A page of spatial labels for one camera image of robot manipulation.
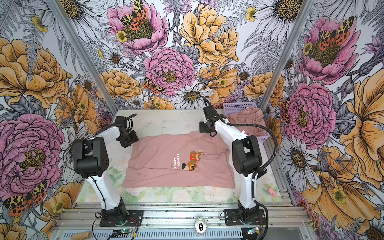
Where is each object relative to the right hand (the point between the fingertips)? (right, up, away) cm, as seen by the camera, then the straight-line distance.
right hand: (203, 132), depth 97 cm
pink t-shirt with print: (-4, -16, -2) cm, 17 cm away
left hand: (-45, -8, +2) cm, 45 cm away
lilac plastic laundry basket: (+22, +18, +22) cm, 36 cm away
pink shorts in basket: (+35, +11, +13) cm, 39 cm away
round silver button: (-3, -35, -36) cm, 51 cm away
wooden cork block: (-56, -45, -29) cm, 77 cm away
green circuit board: (-40, -47, -24) cm, 66 cm away
